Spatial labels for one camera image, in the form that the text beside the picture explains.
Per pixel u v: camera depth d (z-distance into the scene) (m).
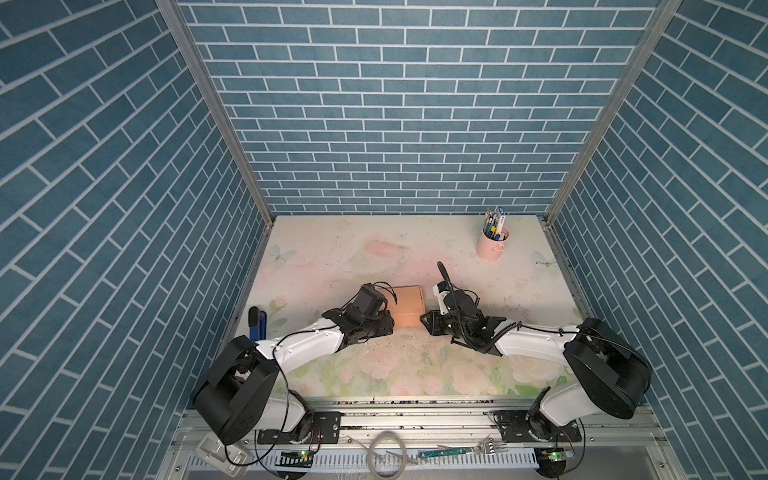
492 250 1.02
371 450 0.68
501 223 0.97
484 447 0.71
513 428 0.74
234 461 0.43
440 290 0.82
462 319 0.68
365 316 0.67
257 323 0.88
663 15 0.71
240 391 0.42
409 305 0.91
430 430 0.75
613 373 0.44
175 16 0.70
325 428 0.74
